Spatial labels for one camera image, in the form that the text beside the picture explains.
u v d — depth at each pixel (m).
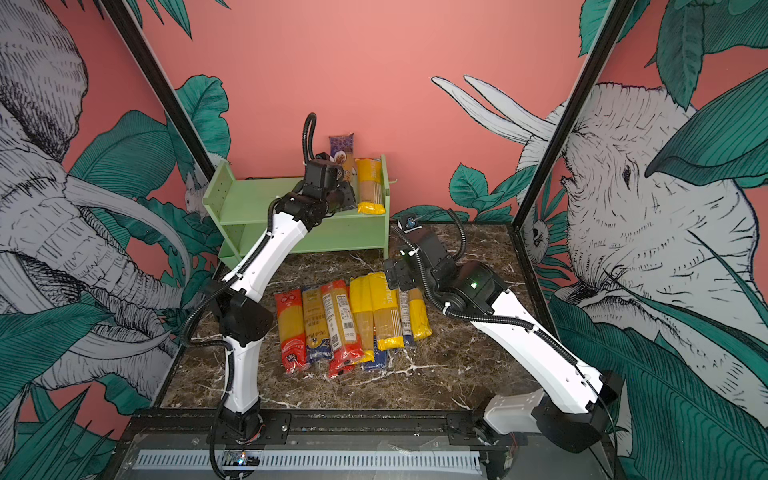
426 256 0.44
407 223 0.54
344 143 0.88
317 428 0.75
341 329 0.84
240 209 0.89
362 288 0.97
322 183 0.64
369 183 0.89
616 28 0.71
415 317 0.91
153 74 0.79
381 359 0.83
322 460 0.70
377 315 0.89
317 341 0.85
